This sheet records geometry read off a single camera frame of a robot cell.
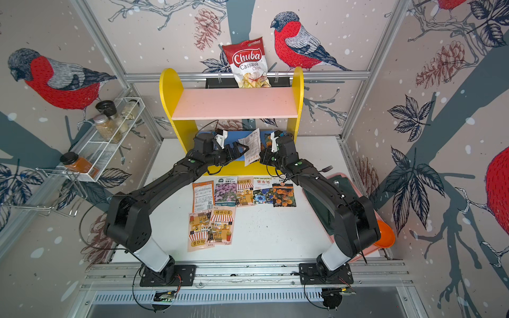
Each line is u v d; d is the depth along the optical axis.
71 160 0.59
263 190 0.98
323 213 0.90
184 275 0.73
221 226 0.86
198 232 0.84
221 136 0.79
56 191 0.60
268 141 1.00
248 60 0.83
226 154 0.75
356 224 0.45
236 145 0.76
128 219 0.46
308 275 0.73
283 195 0.95
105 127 0.71
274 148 0.76
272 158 0.74
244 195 0.96
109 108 0.73
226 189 0.97
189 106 0.78
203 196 0.95
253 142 0.92
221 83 0.86
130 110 0.85
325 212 0.90
